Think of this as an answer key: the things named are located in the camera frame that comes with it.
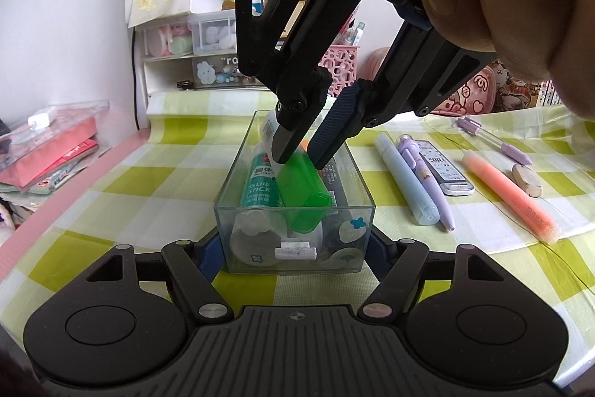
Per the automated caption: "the green checked tablecloth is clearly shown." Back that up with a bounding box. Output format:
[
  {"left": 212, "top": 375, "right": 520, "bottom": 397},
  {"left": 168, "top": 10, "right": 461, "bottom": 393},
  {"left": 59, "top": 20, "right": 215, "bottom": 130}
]
[{"left": 0, "top": 90, "right": 595, "bottom": 384}]

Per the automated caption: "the light blue highlighter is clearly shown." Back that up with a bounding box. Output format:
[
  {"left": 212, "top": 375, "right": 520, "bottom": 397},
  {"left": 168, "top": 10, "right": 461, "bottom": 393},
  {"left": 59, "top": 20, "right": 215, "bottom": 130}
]
[{"left": 376, "top": 133, "right": 440, "bottom": 225}]

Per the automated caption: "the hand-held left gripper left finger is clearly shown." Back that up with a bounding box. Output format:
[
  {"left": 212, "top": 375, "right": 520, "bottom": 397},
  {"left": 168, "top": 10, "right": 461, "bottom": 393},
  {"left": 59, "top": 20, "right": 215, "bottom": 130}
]
[{"left": 86, "top": 233, "right": 234, "bottom": 326}]

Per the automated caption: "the pink boxed book set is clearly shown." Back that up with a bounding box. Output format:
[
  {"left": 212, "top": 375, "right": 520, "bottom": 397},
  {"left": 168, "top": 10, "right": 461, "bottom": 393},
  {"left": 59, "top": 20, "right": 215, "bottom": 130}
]
[{"left": 493, "top": 60, "right": 563, "bottom": 109}]

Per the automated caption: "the purple cartoon pen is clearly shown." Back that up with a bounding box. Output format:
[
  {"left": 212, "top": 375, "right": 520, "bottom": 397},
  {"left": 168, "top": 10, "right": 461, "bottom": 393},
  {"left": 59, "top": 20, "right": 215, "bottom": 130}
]
[{"left": 396, "top": 135, "right": 455, "bottom": 231}]

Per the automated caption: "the clear box of tape rolls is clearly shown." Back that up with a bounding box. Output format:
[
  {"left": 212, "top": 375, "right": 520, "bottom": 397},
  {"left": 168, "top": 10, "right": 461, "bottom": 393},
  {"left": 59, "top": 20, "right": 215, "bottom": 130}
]
[{"left": 142, "top": 24, "right": 193, "bottom": 58}]

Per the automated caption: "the peach highlighter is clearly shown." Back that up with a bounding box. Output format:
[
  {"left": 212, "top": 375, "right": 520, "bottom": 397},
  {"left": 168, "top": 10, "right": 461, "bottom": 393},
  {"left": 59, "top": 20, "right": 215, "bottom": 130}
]
[{"left": 462, "top": 150, "right": 563, "bottom": 245}]

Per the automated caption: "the white eraser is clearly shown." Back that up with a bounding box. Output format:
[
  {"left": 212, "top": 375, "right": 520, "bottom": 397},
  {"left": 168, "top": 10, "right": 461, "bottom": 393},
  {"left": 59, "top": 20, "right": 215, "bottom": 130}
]
[{"left": 511, "top": 163, "right": 544, "bottom": 198}]

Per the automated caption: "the black marker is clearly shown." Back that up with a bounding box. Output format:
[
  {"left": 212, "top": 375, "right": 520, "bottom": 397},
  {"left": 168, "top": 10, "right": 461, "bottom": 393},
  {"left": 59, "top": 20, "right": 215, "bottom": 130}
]
[{"left": 324, "top": 162, "right": 348, "bottom": 208}]

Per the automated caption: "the pile of booklets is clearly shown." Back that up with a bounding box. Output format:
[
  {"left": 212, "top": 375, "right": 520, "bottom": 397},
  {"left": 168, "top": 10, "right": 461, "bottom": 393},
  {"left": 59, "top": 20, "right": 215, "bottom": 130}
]
[{"left": 0, "top": 137, "right": 100, "bottom": 203}]

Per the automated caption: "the clear lidded storage box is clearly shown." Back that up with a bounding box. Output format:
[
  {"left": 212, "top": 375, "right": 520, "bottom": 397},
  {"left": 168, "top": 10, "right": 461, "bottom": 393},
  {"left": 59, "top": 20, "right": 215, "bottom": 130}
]
[{"left": 188, "top": 11, "right": 239, "bottom": 56}]

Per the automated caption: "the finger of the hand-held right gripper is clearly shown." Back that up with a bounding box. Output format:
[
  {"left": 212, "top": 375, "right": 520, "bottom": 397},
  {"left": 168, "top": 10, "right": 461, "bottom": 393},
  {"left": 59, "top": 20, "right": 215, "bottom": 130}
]
[
  {"left": 309, "top": 6, "right": 498, "bottom": 169},
  {"left": 235, "top": 0, "right": 373, "bottom": 165}
]

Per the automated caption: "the green capped highlighter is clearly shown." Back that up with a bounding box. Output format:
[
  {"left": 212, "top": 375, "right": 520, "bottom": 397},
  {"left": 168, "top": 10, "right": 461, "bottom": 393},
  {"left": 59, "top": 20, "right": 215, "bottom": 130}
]
[{"left": 261, "top": 109, "right": 334, "bottom": 236}]

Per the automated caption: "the clear plastic box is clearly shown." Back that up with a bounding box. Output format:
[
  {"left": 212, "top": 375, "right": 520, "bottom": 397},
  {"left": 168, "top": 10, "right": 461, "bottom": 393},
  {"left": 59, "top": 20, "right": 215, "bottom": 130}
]
[{"left": 214, "top": 109, "right": 376, "bottom": 274}]

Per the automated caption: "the clear plastic case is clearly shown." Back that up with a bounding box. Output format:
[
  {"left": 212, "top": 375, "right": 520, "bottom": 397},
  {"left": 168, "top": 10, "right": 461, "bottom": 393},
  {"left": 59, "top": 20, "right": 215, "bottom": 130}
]
[{"left": 0, "top": 99, "right": 110, "bottom": 175}]

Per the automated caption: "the white charger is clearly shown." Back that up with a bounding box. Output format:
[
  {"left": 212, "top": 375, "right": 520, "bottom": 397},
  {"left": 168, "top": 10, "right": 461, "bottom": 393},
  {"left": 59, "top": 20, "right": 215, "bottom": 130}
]
[{"left": 28, "top": 109, "right": 57, "bottom": 130}]

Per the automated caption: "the green white glue stick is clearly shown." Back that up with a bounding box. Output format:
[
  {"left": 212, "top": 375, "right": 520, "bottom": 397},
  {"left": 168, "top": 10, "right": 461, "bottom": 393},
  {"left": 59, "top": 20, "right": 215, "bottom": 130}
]
[{"left": 230, "top": 148, "right": 282, "bottom": 268}]

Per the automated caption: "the purple gel pen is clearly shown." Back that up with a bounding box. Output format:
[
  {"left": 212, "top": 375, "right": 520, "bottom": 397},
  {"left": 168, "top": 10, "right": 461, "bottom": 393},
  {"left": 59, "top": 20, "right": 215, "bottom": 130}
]
[{"left": 457, "top": 116, "right": 533, "bottom": 165}]

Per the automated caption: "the pink cartoon pencil case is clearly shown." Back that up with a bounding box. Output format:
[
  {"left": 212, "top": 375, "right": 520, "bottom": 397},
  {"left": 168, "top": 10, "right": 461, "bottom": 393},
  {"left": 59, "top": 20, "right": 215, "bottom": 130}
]
[{"left": 358, "top": 46, "right": 500, "bottom": 116}]

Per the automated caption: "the black cable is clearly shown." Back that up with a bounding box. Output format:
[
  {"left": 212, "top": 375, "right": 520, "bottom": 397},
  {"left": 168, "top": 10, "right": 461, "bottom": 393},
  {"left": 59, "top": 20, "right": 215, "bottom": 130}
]
[{"left": 131, "top": 0, "right": 155, "bottom": 130}]

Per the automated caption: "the pink perforated pen holder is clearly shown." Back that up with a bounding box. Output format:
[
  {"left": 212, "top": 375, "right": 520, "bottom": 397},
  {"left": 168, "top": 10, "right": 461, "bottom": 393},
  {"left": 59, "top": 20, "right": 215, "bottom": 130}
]
[{"left": 318, "top": 45, "right": 361, "bottom": 95}]

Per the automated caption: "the bunch of pens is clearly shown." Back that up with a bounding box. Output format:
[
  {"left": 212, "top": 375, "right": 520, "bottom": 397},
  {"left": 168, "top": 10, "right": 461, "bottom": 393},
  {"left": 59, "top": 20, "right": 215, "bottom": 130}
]
[{"left": 339, "top": 9, "right": 366, "bottom": 47}]

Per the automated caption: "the red book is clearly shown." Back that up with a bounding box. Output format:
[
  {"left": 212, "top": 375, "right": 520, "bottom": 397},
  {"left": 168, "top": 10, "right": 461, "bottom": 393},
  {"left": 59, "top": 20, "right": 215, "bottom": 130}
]
[{"left": 0, "top": 118, "right": 99, "bottom": 188}]

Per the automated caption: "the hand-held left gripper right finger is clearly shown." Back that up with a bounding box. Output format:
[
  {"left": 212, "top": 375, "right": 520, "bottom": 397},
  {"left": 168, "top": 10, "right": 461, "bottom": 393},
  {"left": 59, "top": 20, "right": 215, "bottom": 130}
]
[{"left": 358, "top": 227, "right": 507, "bottom": 326}]

